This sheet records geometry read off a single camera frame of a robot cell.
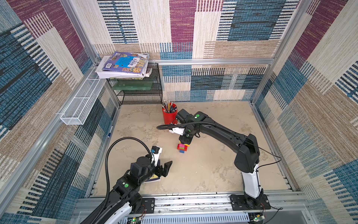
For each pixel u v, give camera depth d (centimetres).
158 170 67
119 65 80
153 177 81
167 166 69
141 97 119
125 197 53
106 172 57
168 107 100
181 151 91
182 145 85
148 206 73
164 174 69
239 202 73
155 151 66
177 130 75
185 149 89
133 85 96
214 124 56
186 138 74
